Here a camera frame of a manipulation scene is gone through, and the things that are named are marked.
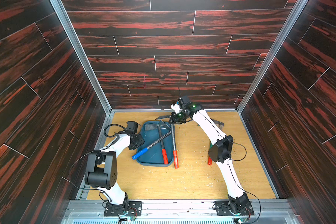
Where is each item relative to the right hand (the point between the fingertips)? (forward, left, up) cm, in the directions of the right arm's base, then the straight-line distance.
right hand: (172, 120), depth 94 cm
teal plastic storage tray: (-18, +12, -20) cm, 29 cm away
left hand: (-12, +20, -10) cm, 25 cm away
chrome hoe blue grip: (-23, +21, -7) cm, 31 cm away
